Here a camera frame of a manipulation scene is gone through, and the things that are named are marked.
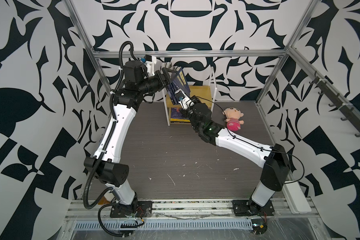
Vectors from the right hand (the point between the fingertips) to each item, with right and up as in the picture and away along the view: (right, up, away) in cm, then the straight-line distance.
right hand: (188, 91), depth 72 cm
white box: (+51, -51, +1) cm, 72 cm away
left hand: (-6, +7, -8) cm, 12 cm away
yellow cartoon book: (-5, -15, +30) cm, 34 cm away
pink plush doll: (+32, -11, +33) cm, 48 cm away
